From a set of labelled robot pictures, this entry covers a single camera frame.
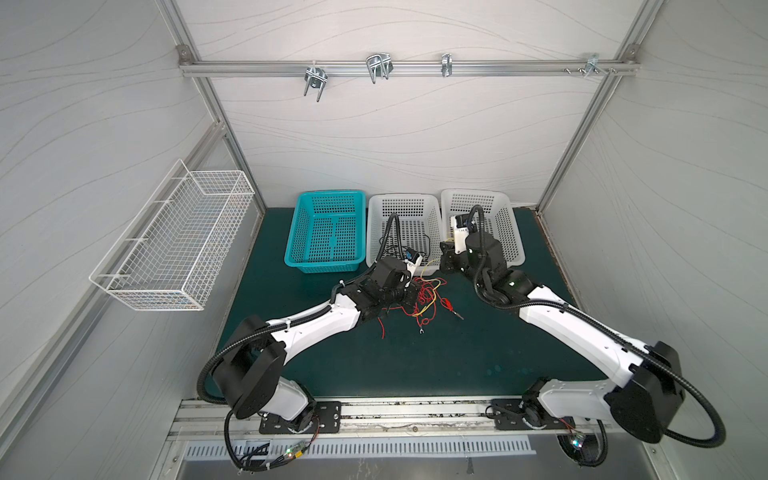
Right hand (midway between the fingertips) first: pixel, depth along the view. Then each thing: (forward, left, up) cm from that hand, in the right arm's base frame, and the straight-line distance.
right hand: (448, 235), depth 78 cm
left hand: (-7, +6, -12) cm, 15 cm away
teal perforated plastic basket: (+22, +42, -26) cm, 54 cm away
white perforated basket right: (+27, -24, -22) cm, 43 cm away
